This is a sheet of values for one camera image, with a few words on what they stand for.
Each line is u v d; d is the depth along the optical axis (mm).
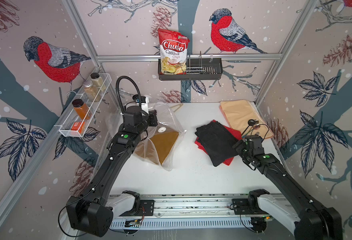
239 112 1150
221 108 1178
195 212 727
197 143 961
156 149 761
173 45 773
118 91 496
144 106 650
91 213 364
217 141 893
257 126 1041
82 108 663
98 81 802
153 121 658
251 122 1067
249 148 633
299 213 438
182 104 1222
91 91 745
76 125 672
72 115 698
